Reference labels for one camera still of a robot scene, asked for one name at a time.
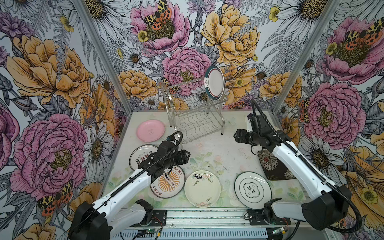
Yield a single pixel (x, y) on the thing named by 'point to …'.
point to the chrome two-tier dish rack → (190, 113)
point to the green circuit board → (151, 230)
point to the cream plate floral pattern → (202, 188)
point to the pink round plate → (150, 130)
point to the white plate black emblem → (252, 190)
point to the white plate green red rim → (214, 82)
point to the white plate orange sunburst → (170, 184)
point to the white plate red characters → (139, 153)
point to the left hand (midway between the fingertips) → (184, 158)
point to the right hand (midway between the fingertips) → (240, 140)
